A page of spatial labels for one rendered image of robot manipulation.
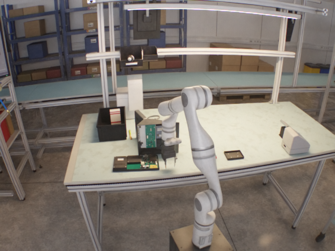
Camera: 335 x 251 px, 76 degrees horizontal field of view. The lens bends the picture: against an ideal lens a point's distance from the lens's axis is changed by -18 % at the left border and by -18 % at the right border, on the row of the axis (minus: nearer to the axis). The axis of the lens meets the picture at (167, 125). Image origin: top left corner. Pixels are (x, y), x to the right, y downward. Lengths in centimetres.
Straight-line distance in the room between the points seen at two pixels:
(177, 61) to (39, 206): 376
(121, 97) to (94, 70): 320
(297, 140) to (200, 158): 88
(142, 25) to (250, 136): 193
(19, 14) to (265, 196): 513
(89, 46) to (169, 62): 162
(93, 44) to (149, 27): 204
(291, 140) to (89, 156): 128
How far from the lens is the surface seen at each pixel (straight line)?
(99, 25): 194
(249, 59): 504
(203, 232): 115
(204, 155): 96
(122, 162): 147
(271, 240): 247
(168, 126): 128
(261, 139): 183
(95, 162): 155
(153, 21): 314
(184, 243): 126
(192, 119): 94
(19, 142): 348
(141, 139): 152
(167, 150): 136
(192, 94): 94
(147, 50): 192
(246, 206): 271
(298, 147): 173
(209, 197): 102
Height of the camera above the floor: 188
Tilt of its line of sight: 28 degrees down
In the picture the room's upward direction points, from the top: straight up
